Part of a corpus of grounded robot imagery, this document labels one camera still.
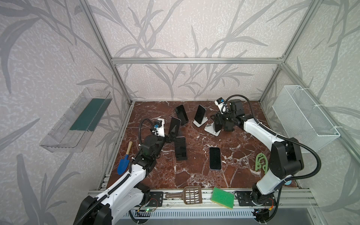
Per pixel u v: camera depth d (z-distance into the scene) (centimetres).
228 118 77
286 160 46
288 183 78
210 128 97
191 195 76
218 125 94
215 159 89
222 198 72
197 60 94
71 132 64
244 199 73
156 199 72
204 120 102
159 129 65
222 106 79
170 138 69
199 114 99
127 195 49
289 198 76
